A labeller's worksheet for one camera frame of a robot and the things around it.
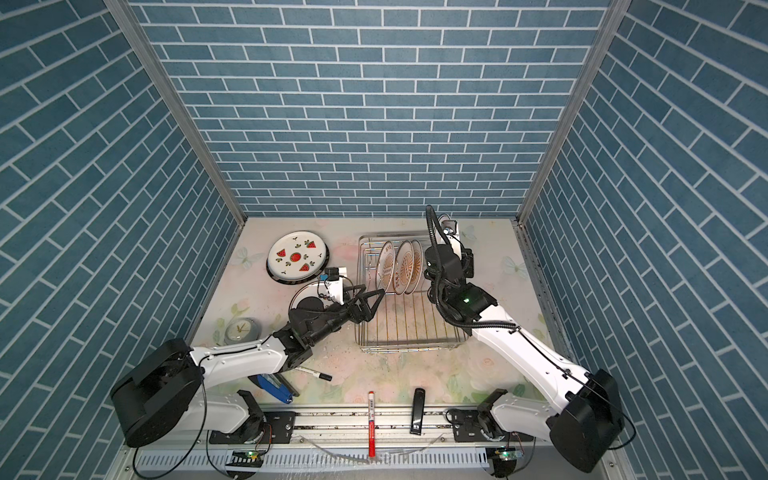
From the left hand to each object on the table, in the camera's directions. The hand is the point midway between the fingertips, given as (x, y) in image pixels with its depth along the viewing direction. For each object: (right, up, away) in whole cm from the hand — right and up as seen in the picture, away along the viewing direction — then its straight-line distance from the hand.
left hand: (376, 292), depth 77 cm
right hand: (+20, +13, -1) cm, 24 cm away
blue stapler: (-28, -26, +3) cm, 38 cm away
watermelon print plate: (-31, +15, +32) cm, 46 cm away
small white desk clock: (-40, -13, +10) cm, 43 cm away
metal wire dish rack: (+7, -12, +14) cm, 20 cm away
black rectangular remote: (+11, -30, -2) cm, 32 cm away
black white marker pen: (-16, -24, +5) cm, 29 cm away
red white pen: (-1, -33, -3) cm, 33 cm away
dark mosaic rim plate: (-30, +5, +25) cm, 39 cm away
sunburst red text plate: (+1, +5, +21) cm, 22 cm away
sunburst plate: (+7, +5, +22) cm, 24 cm away
